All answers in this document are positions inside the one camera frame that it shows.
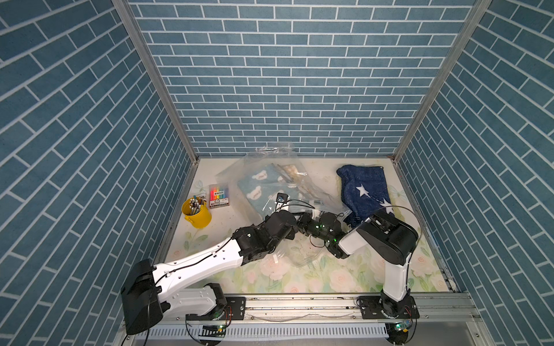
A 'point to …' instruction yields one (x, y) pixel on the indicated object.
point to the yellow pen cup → (200, 220)
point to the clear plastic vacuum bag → (298, 251)
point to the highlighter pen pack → (218, 195)
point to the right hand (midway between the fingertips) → (290, 217)
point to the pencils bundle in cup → (195, 203)
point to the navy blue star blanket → (365, 192)
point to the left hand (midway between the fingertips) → (297, 219)
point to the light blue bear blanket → (267, 188)
